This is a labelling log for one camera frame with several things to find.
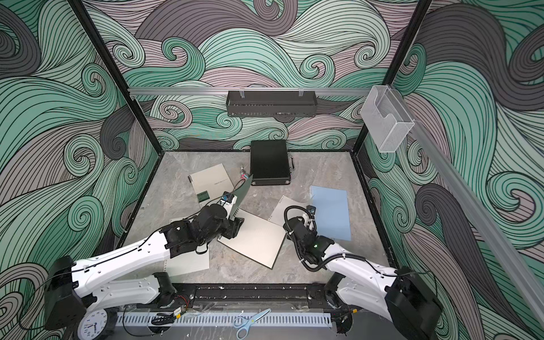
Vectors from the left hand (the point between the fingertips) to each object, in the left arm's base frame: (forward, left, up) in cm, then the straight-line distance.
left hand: (237, 215), depth 76 cm
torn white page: (+10, -15, -20) cm, 27 cm away
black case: (+36, -12, -11) cm, 39 cm away
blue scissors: (-31, -3, -16) cm, 35 cm away
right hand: (+1, -21, -11) cm, 24 cm away
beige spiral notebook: (+26, +18, -17) cm, 36 cm away
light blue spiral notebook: (+12, -41, -16) cm, 45 cm away
